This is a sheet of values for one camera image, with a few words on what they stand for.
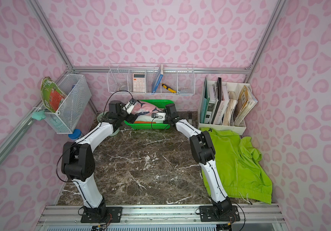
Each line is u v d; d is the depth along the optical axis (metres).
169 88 0.98
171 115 0.84
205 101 0.86
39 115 0.63
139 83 0.95
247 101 0.90
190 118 1.11
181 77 1.00
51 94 0.73
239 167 0.85
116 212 0.74
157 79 0.88
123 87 0.94
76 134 0.82
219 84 0.94
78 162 0.50
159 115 0.93
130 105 0.81
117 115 0.73
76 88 0.86
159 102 1.16
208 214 0.72
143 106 1.01
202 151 0.63
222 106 0.87
